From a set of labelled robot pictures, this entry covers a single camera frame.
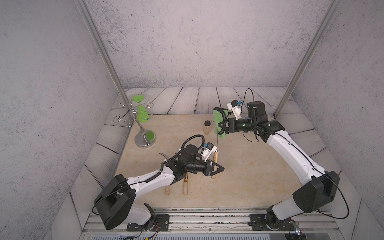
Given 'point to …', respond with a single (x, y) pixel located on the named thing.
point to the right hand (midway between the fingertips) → (219, 125)
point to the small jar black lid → (207, 127)
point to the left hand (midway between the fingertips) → (224, 172)
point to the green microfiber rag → (219, 118)
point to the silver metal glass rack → (144, 138)
